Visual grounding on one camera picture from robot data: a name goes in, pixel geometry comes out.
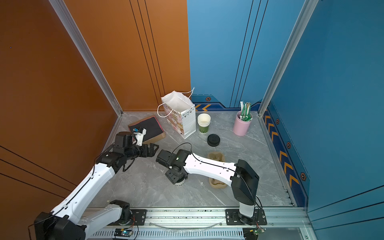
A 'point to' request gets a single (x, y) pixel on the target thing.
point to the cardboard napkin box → (161, 135)
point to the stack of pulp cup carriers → (219, 156)
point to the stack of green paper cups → (204, 121)
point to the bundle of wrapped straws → (245, 115)
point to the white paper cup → (180, 183)
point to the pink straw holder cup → (241, 127)
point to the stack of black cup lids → (213, 140)
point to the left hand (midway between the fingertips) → (152, 143)
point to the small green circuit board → (123, 232)
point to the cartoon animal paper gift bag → (179, 109)
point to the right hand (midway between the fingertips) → (178, 175)
